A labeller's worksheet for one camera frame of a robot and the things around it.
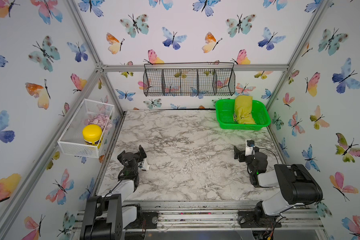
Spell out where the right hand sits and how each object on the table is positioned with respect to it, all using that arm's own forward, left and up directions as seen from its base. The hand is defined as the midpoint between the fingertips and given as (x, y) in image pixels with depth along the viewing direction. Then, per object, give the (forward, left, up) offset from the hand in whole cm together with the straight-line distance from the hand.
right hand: (244, 144), depth 91 cm
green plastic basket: (+38, +7, -8) cm, 39 cm away
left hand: (-7, +65, +3) cm, 65 cm away
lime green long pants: (+27, -4, -1) cm, 27 cm away
